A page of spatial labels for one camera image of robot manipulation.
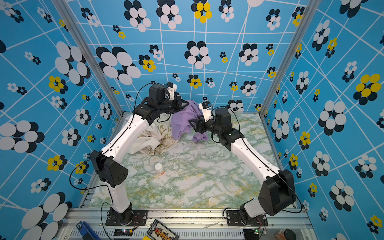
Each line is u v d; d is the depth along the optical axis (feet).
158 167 2.77
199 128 2.25
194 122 2.23
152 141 3.03
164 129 3.27
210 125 2.20
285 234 2.03
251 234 2.30
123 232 2.37
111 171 1.70
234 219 2.37
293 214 1.42
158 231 2.24
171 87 2.29
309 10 2.27
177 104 2.19
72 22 2.42
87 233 2.19
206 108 2.15
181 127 2.59
